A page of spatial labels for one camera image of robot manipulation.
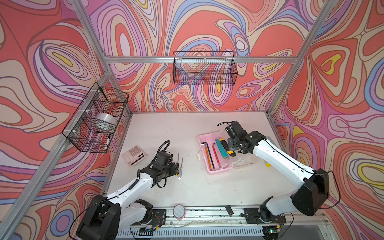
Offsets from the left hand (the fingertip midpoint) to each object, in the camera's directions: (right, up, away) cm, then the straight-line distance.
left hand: (177, 167), depth 87 cm
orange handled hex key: (+20, 0, +5) cm, 21 cm away
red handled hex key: (+24, +7, +9) cm, 27 cm away
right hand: (+34, +14, -5) cm, 37 cm away
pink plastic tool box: (+37, +5, -4) cm, 38 cm away
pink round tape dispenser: (+3, -17, -17) cm, 24 cm away
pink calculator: (-28, +6, +6) cm, 29 cm away
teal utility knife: (+28, +10, +3) cm, 29 cm away
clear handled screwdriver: (+2, -2, +2) cm, 3 cm away
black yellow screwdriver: (0, +1, +4) cm, 4 cm away
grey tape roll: (-32, +26, -17) cm, 45 cm away
